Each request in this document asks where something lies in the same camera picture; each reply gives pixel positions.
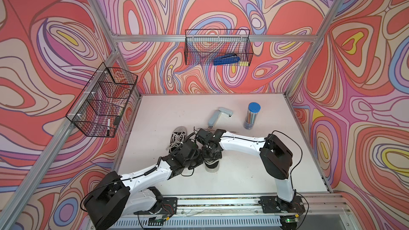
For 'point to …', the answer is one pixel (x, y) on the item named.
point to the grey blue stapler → (214, 117)
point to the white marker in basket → (108, 126)
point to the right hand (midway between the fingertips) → (209, 164)
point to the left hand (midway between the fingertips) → (209, 158)
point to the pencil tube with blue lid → (253, 108)
